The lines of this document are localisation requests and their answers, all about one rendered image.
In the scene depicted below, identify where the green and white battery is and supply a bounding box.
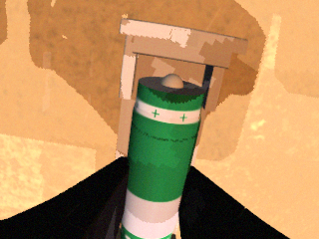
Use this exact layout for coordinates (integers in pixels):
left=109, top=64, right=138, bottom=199
left=120, top=75, right=204, bottom=239

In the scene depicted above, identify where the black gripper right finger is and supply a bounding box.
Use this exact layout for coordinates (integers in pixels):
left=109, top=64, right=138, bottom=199
left=178, top=166, right=288, bottom=239

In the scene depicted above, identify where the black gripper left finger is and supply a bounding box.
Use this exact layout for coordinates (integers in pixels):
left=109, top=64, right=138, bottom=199
left=0, top=156, right=129, bottom=239

